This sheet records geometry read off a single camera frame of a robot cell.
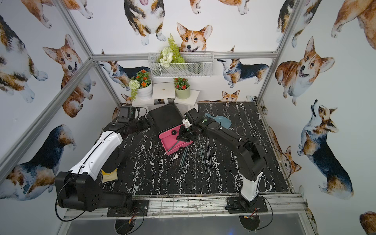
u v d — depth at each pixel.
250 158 0.47
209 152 0.93
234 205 0.73
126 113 0.63
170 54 0.78
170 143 0.89
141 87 0.94
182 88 0.95
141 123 0.74
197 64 0.92
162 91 0.98
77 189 0.40
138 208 0.74
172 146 0.88
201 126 0.62
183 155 0.93
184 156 0.92
